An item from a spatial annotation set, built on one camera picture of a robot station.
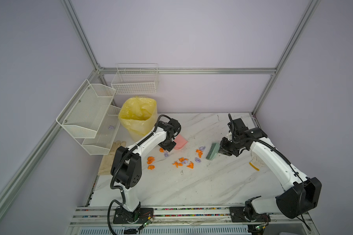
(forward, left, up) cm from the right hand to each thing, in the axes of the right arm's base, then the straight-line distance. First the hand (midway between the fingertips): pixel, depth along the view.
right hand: (217, 150), depth 78 cm
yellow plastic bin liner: (+32, +51, -4) cm, 60 cm away
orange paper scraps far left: (+2, +40, -17) cm, 43 cm away
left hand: (+5, +30, -6) cm, 31 cm away
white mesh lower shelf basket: (+14, +69, -5) cm, 70 cm away
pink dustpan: (+16, +21, -16) cm, 31 cm away
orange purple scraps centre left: (+2, +19, -17) cm, 26 cm away
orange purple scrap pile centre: (+8, +7, -19) cm, 21 cm away
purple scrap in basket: (+18, +65, -2) cm, 68 cm away
